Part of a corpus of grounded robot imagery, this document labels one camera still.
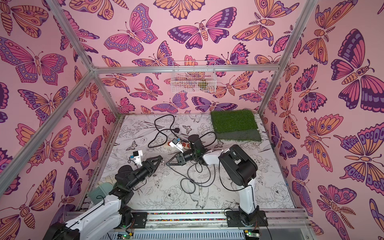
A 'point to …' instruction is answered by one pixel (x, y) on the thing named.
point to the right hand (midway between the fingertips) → (169, 163)
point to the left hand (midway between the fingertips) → (162, 158)
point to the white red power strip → (186, 145)
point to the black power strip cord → (163, 131)
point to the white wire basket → (193, 77)
